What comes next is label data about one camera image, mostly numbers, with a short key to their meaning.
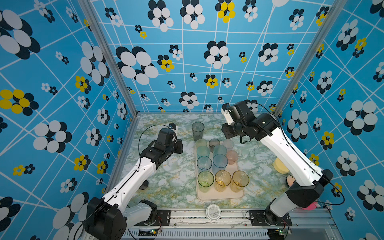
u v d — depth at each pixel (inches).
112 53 34.3
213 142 37.4
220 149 36.6
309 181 15.8
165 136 23.2
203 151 37.1
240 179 32.5
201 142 38.2
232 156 36.2
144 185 33.1
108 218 14.8
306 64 34.9
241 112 19.8
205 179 31.6
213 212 27.6
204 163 33.4
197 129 36.3
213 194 32.0
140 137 41.3
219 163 34.0
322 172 16.3
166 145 23.6
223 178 31.1
